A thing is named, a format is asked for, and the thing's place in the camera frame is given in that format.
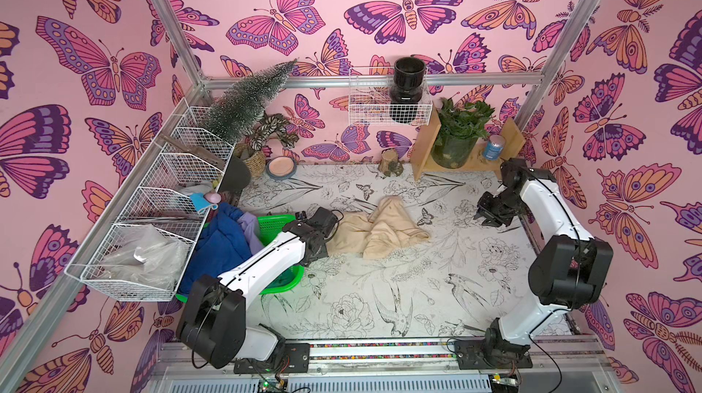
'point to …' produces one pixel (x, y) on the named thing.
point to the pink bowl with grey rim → (281, 167)
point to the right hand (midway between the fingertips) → (474, 216)
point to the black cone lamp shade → (238, 175)
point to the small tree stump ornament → (389, 164)
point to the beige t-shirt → (388, 226)
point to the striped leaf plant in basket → (249, 152)
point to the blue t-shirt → (221, 244)
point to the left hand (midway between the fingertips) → (316, 249)
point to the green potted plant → (460, 128)
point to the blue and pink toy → (204, 201)
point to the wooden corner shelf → (422, 160)
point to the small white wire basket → (369, 100)
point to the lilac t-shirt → (248, 221)
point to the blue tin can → (494, 147)
